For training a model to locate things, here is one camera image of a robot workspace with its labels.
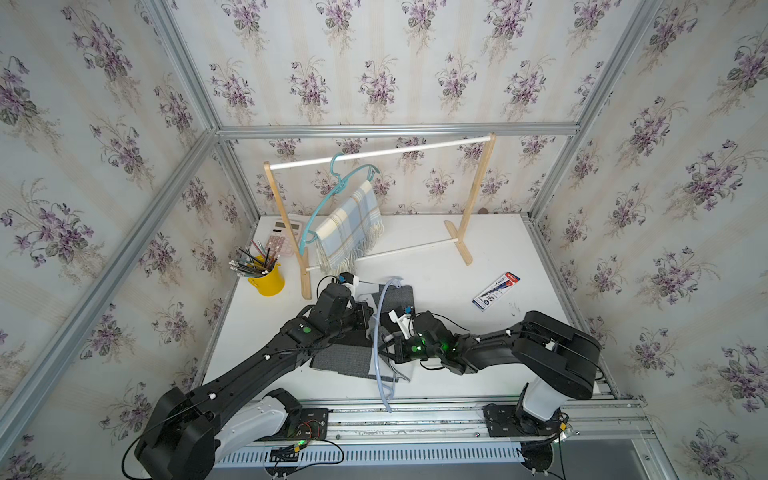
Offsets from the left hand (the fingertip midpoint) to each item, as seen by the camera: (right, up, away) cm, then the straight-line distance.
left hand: (379, 315), depth 79 cm
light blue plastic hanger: (+5, +7, +18) cm, 19 cm away
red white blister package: (+38, +4, +19) cm, 43 cm away
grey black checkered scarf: (-8, -12, +6) cm, 15 cm away
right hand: (0, -11, +2) cm, 11 cm away
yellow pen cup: (-34, +7, +12) cm, 37 cm away
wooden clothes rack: (+30, +21, +33) cm, 49 cm away
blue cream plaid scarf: (-9, +22, +9) cm, 26 cm away
